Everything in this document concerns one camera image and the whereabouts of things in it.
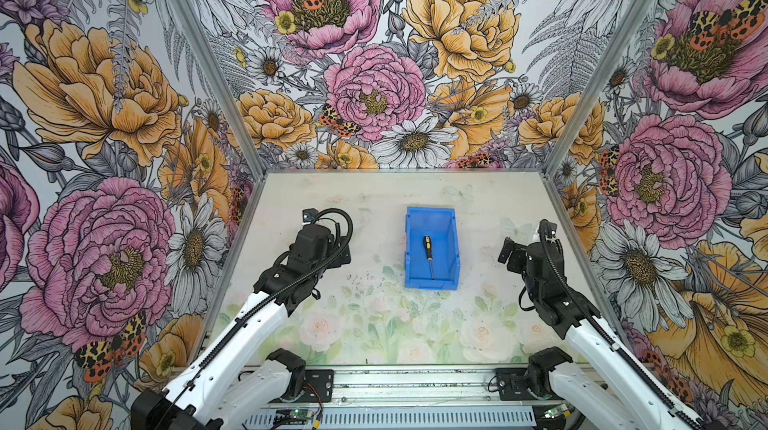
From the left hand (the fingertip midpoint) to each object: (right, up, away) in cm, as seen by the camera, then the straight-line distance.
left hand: (328, 252), depth 80 cm
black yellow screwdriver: (+29, -3, +18) cm, 34 cm away
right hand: (+51, 0, +1) cm, 51 cm away
